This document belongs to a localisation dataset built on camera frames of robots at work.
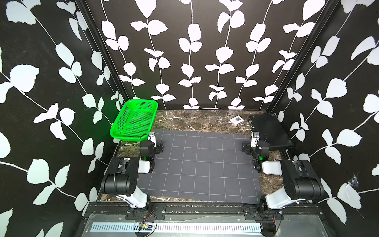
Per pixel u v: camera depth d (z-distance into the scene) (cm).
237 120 113
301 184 45
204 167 91
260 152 72
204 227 70
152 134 83
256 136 81
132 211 67
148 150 72
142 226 71
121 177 46
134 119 115
